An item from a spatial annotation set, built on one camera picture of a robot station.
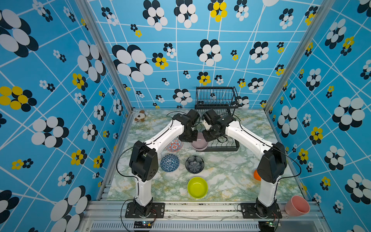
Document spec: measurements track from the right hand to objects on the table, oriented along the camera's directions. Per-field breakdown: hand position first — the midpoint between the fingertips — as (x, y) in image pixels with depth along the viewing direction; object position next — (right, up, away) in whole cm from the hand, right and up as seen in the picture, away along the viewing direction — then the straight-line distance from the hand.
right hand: (209, 136), depth 87 cm
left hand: (-9, -2, 0) cm, 9 cm away
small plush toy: (-51, +13, +25) cm, 58 cm away
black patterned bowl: (-9, -18, +2) cm, 20 cm away
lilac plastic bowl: (-5, -4, -2) cm, 7 cm away
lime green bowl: (-7, -29, -5) cm, 30 cm away
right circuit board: (+26, -43, -16) cm, 53 cm away
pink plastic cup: (+39, -31, -20) cm, 54 cm away
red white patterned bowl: (-21, -7, +10) cm, 25 cm away
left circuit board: (-35, -43, -15) cm, 58 cm away
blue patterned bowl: (-24, -17, +2) cm, 30 cm away
